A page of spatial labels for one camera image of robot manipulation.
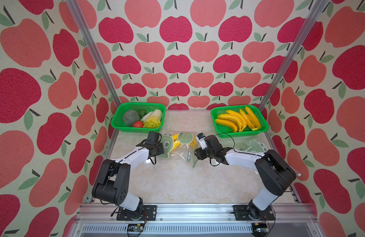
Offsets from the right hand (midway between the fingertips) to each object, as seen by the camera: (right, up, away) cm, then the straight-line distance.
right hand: (197, 152), depth 93 cm
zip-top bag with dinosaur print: (+35, +4, 0) cm, 35 cm away
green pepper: (-42, +27, +21) cm, 54 cm away
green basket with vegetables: (-58, +21, +15) cm, 63 cm away
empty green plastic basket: (+19, +12, +10) cm, 25 cm away
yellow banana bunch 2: (+41, +22, +13) cm, 48 cm away
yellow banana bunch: (+27, +21, +13) cm, 37 cm away
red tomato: (-42, +18, +12) cm, 47 cm away
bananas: (-13, +6, -2) cm, 15 cm away
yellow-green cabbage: (-31, +21, +9) cm, 39 cm away
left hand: (-24, +1, +1) cm, 24 cm away
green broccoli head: (-47, +23, +11) cm, 53 cm away
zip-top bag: (-10, +5, -6) cm, 13 cm away
